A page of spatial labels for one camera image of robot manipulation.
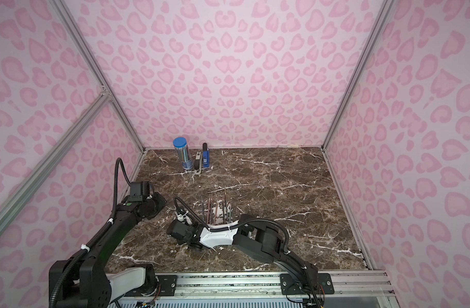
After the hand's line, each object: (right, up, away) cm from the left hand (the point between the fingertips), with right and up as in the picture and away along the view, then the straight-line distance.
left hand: (166, 199), depth 87 cm
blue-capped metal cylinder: (+4, +22, +13) cm, 26 cm away
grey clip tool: (+10, +17, +21) cm, 28 cm away
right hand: (+8, -14, +2) cm, 17 cm away
